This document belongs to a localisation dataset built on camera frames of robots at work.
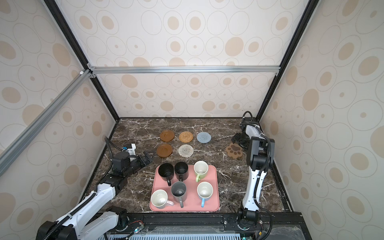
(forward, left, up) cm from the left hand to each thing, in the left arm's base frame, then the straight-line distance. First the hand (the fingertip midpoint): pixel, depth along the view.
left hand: (154, 153), depth 81 cm
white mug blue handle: (-16, -27, -14) cm, 35 cm away
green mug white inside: (-4, -26, -12) cm, 28 cm away
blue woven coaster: (+23, -28, -17) cm, 40 cm away
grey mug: (-16, -13, -13) cm, 24 cm away
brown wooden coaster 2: (+24, -1, -17) cm, 29 cm away
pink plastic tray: (-21, -21, -17) cm, 34 cm away
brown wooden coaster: (+11, -1, -15) cm, 19 cm away
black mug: (-5, -5, -13) cm, 15 cm away
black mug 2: (-5, -14, -12) cm, 19 cm away
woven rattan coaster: (+23, -15, -17) cm, 33 cm away
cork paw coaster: (+11, -48, -16) cm, 52 cm away
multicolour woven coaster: (+11, -16, -16) cm, 25 cm away
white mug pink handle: (-20, -3, -14) cm, 25 cm away
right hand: (+17, -53, -16) cm, 58 cm away
